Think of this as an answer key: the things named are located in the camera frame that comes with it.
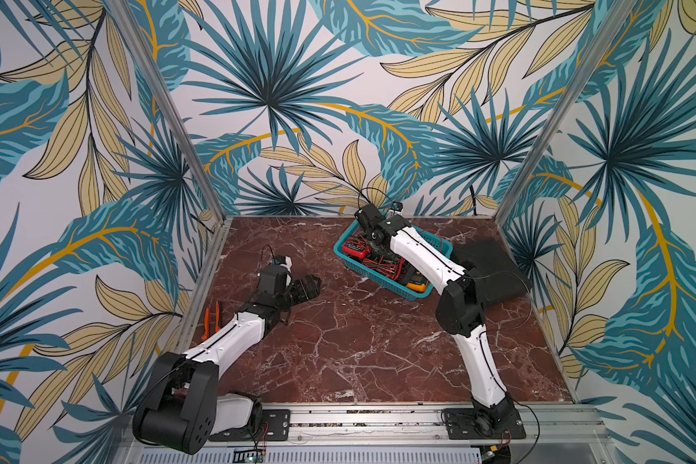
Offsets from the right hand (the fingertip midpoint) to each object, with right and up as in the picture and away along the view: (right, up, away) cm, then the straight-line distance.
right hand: (391, 237), depth 95 cm
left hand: (-26, -15, -8) cm, 31 cm away
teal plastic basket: (+2, -15, -6) cm, 17 cm away
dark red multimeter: (-12, -4, 0) cm, 12 cm away
